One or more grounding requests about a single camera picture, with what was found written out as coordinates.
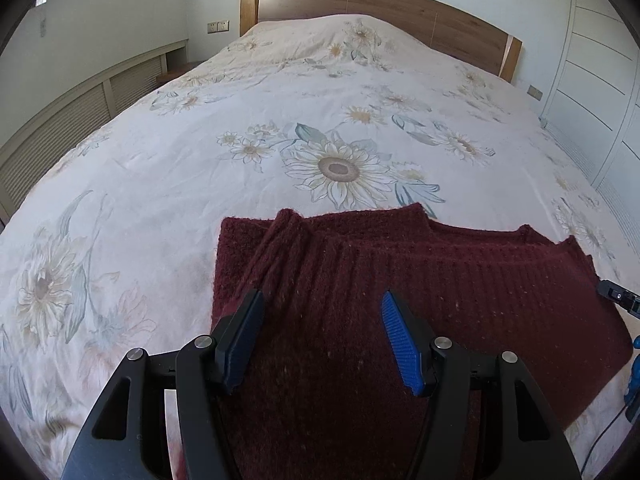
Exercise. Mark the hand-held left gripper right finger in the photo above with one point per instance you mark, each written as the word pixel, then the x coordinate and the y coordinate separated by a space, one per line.
pixel 402 345

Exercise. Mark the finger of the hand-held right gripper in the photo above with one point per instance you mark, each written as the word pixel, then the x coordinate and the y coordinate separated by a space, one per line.
pixel 622 297

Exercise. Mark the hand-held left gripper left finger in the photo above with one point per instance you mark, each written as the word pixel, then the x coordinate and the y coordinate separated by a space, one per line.
pixel 245 345

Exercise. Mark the dark red knit sweater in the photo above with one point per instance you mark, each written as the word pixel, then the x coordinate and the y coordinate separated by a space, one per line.
pixel 350 310

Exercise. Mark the bed with floral duvet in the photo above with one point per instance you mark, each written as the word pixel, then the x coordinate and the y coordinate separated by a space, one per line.
pixel 200 160

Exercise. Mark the small bedside items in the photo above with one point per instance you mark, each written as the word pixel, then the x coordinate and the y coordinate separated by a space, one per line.
pixel 544 121

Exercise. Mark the white wardrobe doors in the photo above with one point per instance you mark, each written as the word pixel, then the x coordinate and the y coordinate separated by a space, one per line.
pixel 600 85

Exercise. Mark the wooden nightstand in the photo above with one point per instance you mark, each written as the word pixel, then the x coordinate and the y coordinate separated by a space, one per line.
pixel 175 72

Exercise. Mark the wooden headboard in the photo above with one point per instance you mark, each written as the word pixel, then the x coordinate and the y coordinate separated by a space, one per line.
pixel 375 2

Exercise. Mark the beige wall switch panel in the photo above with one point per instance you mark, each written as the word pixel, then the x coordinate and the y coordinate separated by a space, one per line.
pixel 535 92
pixel 218 26

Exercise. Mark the low slatted wall cabinet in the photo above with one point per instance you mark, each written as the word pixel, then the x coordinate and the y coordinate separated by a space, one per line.
pixel 75 120

